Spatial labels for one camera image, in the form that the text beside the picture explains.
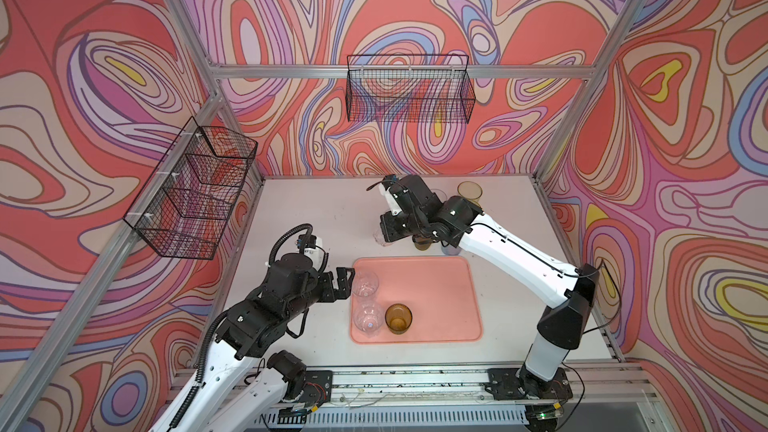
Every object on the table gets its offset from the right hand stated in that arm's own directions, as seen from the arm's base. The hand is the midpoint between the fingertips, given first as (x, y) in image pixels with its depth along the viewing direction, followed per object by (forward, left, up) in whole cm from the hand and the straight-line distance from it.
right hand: (384, 232), depth 74 cm
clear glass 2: (-3, +7, -22) cm, 23 cm away
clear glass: (-12, +6, -23) cm, 27 cm away
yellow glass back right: (+24, -30, -12) cm, 40 cm away
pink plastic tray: (-7, -17, -23) cm, 29 cm away
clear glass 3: (-6, +1, +7) cm, 9 cm away
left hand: (-10, +10, -2) cm, 14 cm away
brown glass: (-14, -3, -22) cm, 27 cm away
